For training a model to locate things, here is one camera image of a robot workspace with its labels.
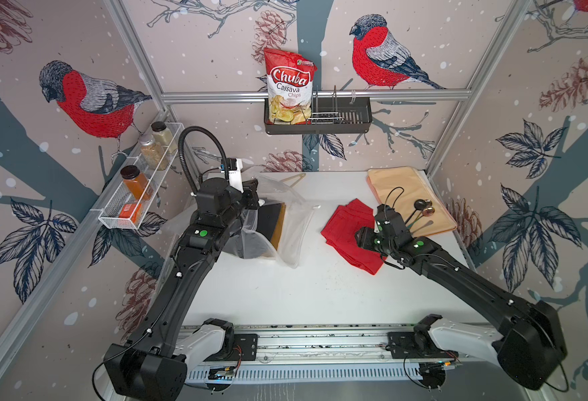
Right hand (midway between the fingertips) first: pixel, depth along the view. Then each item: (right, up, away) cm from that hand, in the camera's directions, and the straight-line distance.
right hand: (356, 232), depth 83 cm
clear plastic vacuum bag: (-20, +2, +17) cm, 27 cm away
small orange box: (-65, +9, -16) cm, 68 cm away
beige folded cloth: (+31, +15, +33) cm, 47 cm away
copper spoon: (+35, +5, +21) cm, 41 cm away
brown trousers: (-29, -3, +14) cm, 32 cm away
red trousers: (-3, -2, +19) cm, 19 cm away
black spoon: (+33, +8, +24) cm, 41 cm away
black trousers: (-38, -3, -1) cm, 38 cm away
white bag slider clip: (-13, +9, +3) cm, 16 cm away
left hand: (-30, +18, -12) cm, 37 cm away
